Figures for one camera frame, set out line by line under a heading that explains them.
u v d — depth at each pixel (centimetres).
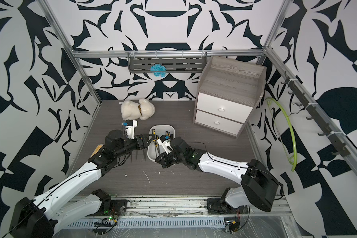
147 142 68
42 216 38
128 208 75
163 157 67
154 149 95
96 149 90
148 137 78
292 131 66
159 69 91
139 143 66
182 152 61
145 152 93
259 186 42
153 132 76
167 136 99
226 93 81
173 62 94
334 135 51
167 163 68
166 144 71
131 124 69
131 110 100
